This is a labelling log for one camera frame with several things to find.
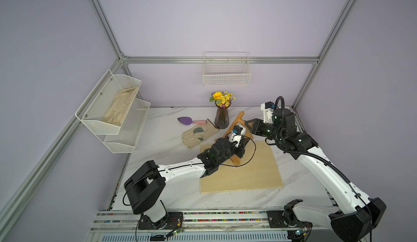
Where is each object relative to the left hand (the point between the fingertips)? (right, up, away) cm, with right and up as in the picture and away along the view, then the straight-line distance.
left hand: (247, 139), depth 76 cm
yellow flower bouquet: (-11, +21, +14) cm, 28 cm away
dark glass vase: (-10, +10, +29) cm, 32 cm away
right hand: (0, +6, -2) cm, 7 cm away
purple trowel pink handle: (-35, +9, +36) cm, 51 cm away
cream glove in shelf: (-63, +17, +4) cm, 65 cm away
